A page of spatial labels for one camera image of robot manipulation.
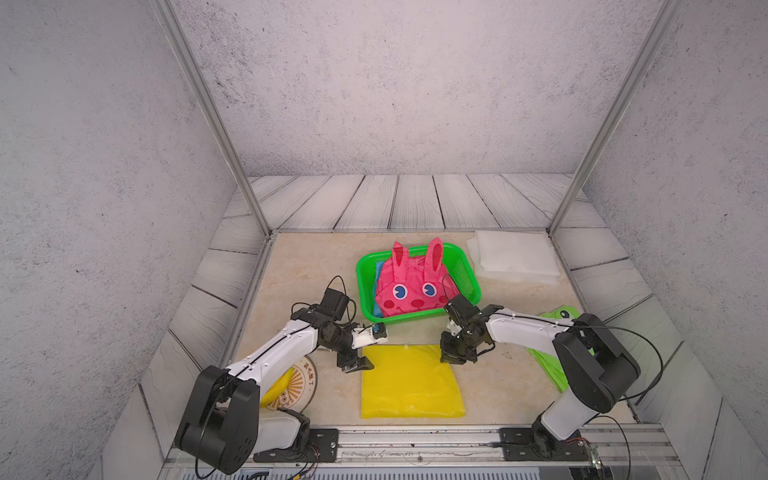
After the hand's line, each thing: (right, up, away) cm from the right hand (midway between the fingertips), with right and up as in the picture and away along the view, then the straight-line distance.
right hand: (442, 360), depth 87 cm
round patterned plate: (-39, -6, -4) cm, 40 cm away
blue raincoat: (-19, +13, +9) cm, 25 cm away
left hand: (-20, +4, -4) cm, 21 cm away
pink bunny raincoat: (-8, +20, +12) cm, 25 cm away
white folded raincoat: (+33, +30, +24) cm, 51 cm away
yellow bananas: (-44, -4, -9) cm, 45 cm away
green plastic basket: (+8, +27, +17) cm, 33 cm away
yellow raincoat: (-10, -4, -6) cm, 12 cm away
